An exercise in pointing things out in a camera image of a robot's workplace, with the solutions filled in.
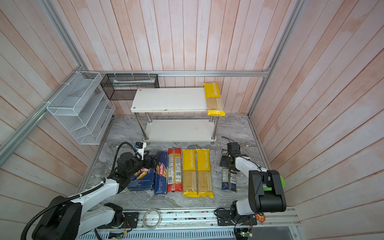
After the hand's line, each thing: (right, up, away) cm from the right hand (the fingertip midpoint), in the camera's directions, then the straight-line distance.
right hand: (228, 162), depth 94 cm
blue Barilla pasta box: (-50, -6, -14) cm, 53 cm away
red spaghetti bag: (-34, -3, -6) cm, 35 cm away
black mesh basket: (-71, +52, +9) cm, 88 cm away
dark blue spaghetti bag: (-4, -7, -8) cm, 11 cm away
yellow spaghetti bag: (-25, -5, -7) cm, 26 cm away
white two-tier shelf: (-33, +37, -14) cm, 52 cm away
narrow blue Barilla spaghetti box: (-42, -6, -9) cm, 43 cm away
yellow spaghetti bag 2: (-17, -9, -10) cm, 21 cm away
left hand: (-45, +6, -9) cm, 46 cm away
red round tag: (+11, -24, -20) cm, 33 cm away
